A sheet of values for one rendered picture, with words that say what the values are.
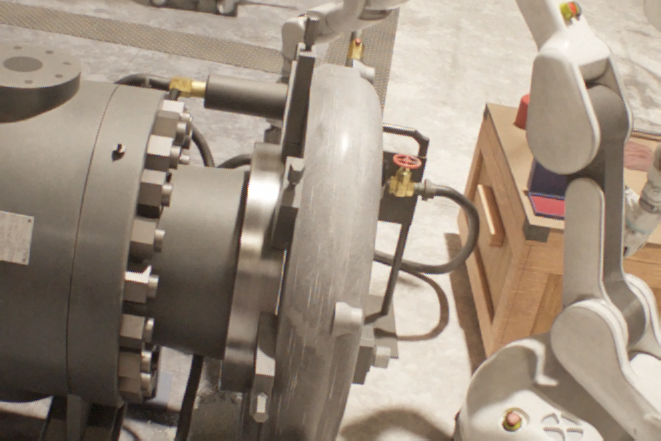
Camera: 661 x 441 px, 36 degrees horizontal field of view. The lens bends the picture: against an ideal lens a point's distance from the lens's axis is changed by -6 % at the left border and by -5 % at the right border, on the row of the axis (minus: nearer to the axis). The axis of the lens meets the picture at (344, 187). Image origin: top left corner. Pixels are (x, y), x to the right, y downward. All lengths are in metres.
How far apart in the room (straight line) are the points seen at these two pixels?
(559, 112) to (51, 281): 0.99
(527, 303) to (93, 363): 1.35
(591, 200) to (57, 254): 1.02
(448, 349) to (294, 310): 1.41
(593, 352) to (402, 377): 0.78
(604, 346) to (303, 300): 0.76
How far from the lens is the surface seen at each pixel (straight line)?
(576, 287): 2.17
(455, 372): 2.86
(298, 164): 1.50
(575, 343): 2.15
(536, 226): 2.65
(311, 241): 1.56
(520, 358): 2.32
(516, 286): 2.73
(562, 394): 2.35
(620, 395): 2.15
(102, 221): 1.66
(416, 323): 3.02
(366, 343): 1.96
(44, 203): 1.68
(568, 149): 2.04
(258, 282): 1.71
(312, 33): 1.78
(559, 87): 2.03
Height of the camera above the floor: 1.59
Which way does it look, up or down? 26 degrees down
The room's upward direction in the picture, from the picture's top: 12 degrees clockwise
